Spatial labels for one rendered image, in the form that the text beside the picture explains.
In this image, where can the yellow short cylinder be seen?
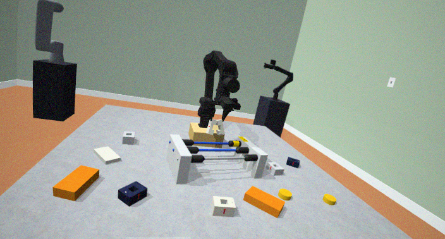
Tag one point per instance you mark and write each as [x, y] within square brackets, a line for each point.
[329, 199]
[284, 194]

